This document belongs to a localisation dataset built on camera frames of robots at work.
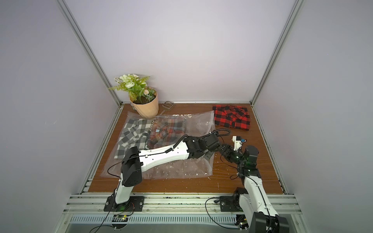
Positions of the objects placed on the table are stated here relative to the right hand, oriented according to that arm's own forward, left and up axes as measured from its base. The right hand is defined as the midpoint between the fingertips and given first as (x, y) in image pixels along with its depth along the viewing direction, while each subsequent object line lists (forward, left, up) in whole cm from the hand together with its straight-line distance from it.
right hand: (219, 143), depth 79 cm
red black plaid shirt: (+30, -14, -13) cm, 36 cm away
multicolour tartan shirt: (+14, +35, -10) cm, 39 cm away
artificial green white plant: (+33, +52, +14) cm, 64 cm away
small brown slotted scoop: (+41, +37, -13) cm, 57 cm away
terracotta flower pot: (+28, +49, -4) cm, 56 cm away
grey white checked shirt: (+12, +56, -12) cm, 59 cm away
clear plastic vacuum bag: (+22, +12, -10) cm, 27 cm away
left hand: (-3, +4, -2) cm, 6 cm away
